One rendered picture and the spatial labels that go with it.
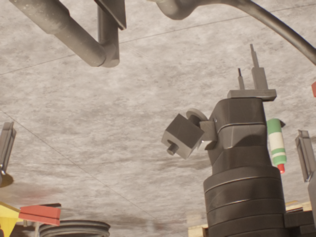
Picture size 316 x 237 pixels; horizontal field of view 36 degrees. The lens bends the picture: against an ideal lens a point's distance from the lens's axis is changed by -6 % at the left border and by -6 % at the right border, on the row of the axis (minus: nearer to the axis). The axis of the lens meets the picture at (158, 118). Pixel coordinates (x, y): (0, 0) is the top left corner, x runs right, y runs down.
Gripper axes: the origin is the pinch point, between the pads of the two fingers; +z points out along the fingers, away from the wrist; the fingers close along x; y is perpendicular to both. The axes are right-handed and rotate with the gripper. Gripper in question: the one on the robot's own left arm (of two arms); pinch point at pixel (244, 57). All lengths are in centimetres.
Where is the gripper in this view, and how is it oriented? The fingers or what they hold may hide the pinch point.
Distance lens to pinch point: 54.3
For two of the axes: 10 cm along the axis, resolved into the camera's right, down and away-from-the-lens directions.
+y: -9.9, 0.4, -1.5
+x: -1.2, 4.0, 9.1
